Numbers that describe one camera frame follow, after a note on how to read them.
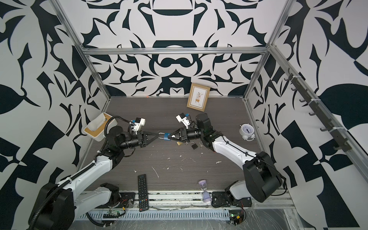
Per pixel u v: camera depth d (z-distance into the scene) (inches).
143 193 29.8
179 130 27.5
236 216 27.9
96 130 37.2
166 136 28.5
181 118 28.6
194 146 36.9
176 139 28.0
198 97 42.6
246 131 38.4
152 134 28.2
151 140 27.8
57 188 16.9
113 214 27.9
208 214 28.1
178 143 37.1
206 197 29.2
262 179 16.7
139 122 28.2
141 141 26.0
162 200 29.9
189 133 26.6
